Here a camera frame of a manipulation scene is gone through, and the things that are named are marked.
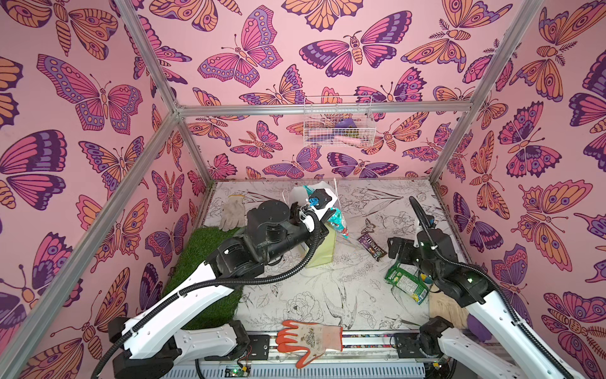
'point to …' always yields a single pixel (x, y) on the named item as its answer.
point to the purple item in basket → (346, 123)
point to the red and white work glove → (313, 338)
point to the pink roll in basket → (353, 140)
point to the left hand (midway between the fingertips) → (333, 208)
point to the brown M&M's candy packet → (372, 247)
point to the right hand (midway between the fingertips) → (402, 241)
